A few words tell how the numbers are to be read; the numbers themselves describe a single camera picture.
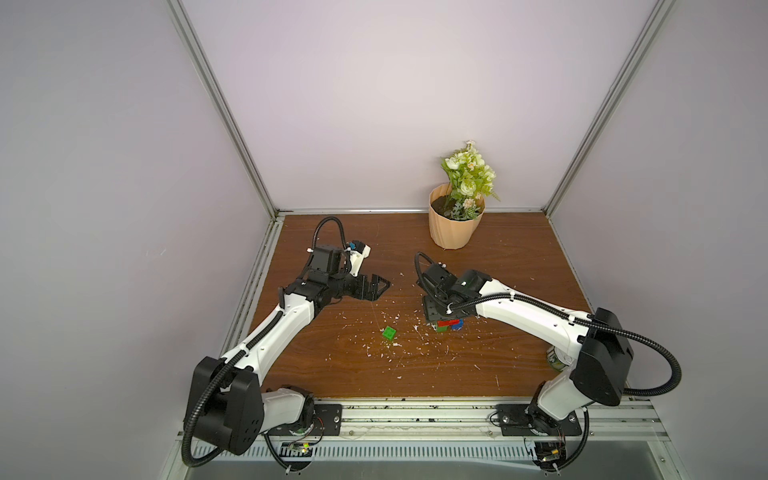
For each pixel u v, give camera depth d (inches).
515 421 28.7
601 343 16.4
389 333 34.3
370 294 28.4
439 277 24.5
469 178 35.2
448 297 22.7
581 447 26.9
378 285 28.5
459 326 34.7
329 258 25.4
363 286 28.0
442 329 34.5
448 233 39.1
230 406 15.8
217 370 16.2
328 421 28.7
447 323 33.7
